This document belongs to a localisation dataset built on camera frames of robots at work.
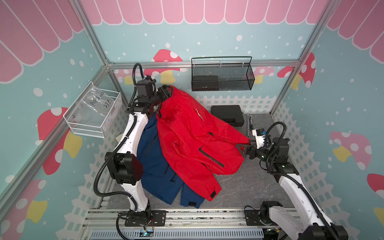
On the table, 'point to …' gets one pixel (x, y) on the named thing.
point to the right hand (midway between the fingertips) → (242, 142)
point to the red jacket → (200, 149)
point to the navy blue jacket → (162, 170)
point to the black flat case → (231, 114)
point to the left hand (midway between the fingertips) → (169, 93)
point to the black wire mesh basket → (224, 73)
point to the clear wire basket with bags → (97, 112)
